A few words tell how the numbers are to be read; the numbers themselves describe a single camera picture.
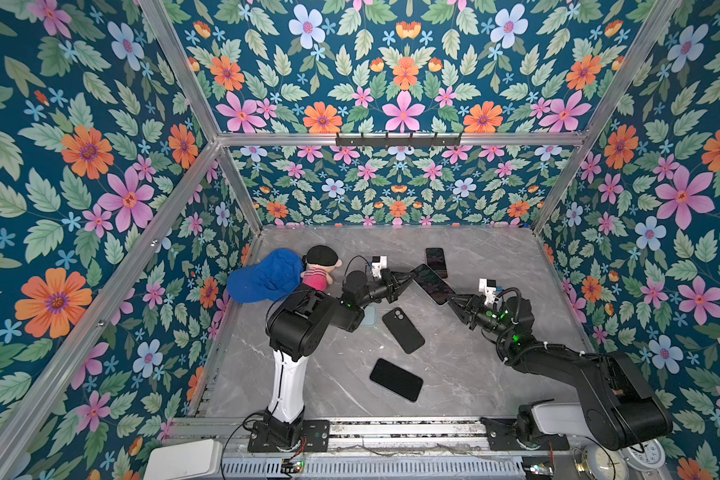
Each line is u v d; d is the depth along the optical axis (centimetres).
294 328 54
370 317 95
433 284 90
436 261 111
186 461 67
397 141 91
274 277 102
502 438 73
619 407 43
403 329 93
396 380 84
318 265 101
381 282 81
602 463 67
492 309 78
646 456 68
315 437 74
